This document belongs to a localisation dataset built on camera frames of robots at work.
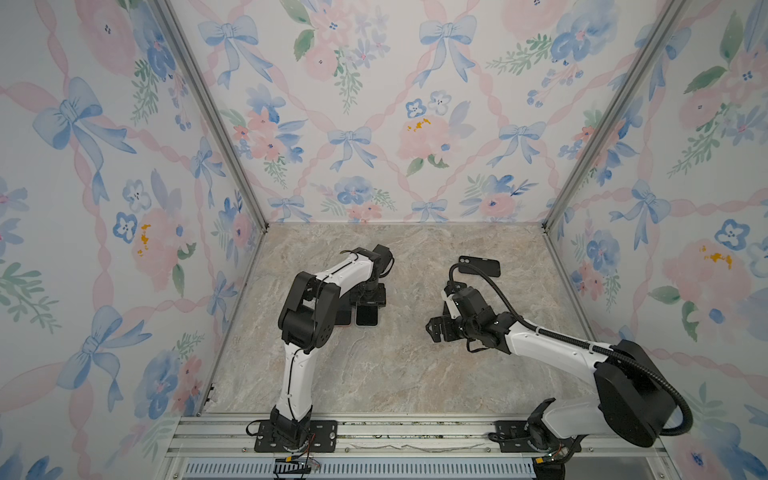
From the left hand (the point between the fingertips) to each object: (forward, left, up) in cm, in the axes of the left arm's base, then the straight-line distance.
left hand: (372, 303), depth 97 cm
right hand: (-9, -20, +4) cm, 22 cm away
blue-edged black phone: (-4, +1, -1) cm, 5 cm away
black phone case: (+17, -42, -2) cm, 46 cm away
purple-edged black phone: (-5, +9, -2) cm, 10 cm away
